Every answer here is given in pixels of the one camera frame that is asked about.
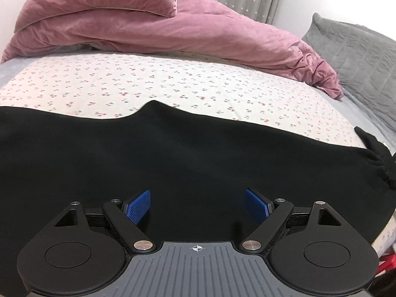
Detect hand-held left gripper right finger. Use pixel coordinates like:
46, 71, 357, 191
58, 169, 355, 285
241, 189, 344, 252

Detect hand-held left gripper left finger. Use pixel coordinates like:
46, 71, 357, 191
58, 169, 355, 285
52, 190, 155, 253

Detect black pants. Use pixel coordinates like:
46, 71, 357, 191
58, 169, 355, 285
0, 99, 396, 285

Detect cherry-print sheet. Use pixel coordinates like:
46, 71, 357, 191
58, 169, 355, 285
0, 52, 396, 248

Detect red object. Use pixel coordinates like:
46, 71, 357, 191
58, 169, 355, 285
380, 253, 396, 274

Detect pink duvet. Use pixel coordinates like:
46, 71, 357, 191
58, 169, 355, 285
1, 0, 344, 99

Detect grey quilted pillow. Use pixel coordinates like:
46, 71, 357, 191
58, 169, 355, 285
301, 12, 396, 130

